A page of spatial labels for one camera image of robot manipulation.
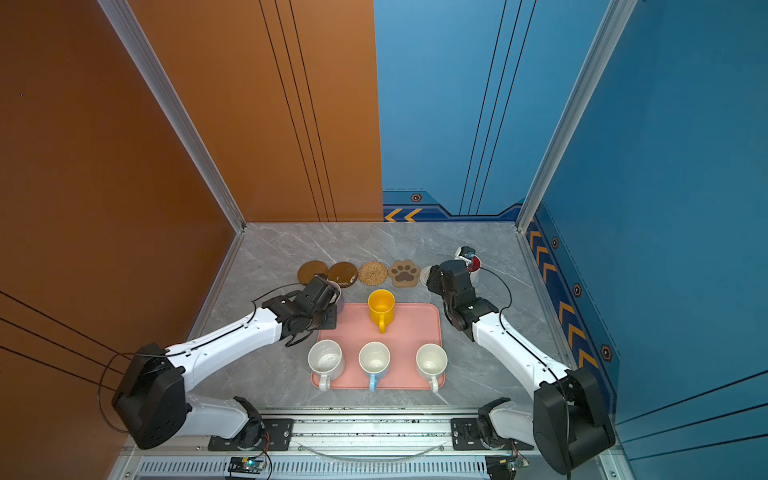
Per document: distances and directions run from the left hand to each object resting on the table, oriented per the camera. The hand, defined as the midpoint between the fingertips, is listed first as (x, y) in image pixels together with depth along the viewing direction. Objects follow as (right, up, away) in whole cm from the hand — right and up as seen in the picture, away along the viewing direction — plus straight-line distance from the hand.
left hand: (333, 312), depth 86 cm
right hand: (+30, +12, -1) cm, 32 cm away
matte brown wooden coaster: (-14, +11, +19) cm, 26 cm away
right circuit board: (+44, -34, -15) cm, 58 cm away
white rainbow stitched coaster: (+29, +9, +19) cm, 36 cm away
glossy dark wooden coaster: (0, +10, +20) cm, 22 cm away
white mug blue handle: (+12, -13, -2) cm, 18 cm away
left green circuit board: (-18, -33, -15) cm, 41 cm away
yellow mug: (+14, +1, +8) cm, 16 cm away
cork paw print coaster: (+21, +10, +19) cm, 31 cm away
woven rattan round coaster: (+10, +10, +19) cm, 24 cm away
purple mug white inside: (+5, +7, -18) cm, 20 cm away
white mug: (-1, -13, -2) cm, 13 cm away
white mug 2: (+29, -13, -3) cm, 31 cm away
